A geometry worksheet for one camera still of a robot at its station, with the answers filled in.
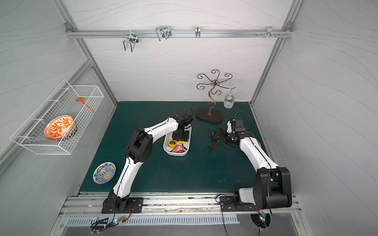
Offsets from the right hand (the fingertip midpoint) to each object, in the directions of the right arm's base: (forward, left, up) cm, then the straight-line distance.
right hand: (221, 136), depth 88 cm
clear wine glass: (+21, -5, +11) cm, 24 cm away
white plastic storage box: (-7, +32, -9) cm, 34 cm away
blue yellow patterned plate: (-22, +68, -9) cm, 72 cm away
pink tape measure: (-4, +27, -9) cm, 28 cm away
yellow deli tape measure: (-3, +30, -7) cm, 31 cm away
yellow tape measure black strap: (-1, +24, -9) cm, 26 cm away
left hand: (+2, +23, -10) cm, 25 cm away
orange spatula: (+7, +78, +22) cm, 82 cm away
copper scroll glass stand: (+25, +9, -10) cm, 28 cm away
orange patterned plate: (-14, +75, +24) cm, 80 cm away
